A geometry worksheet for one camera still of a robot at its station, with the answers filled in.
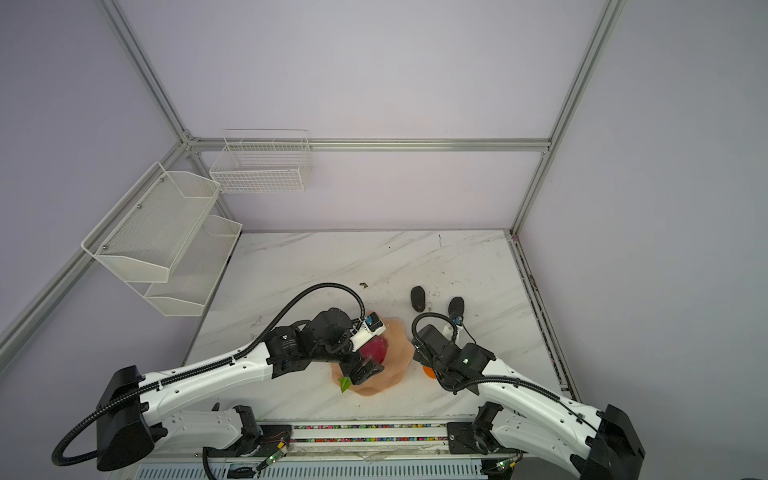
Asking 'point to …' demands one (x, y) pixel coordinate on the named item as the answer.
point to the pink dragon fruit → (376, 350)
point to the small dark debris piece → (363, 284)
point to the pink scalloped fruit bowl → (399, 352)
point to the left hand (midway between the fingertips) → (370, 353)
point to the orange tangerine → (429, 372)
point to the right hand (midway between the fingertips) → (427, 352)
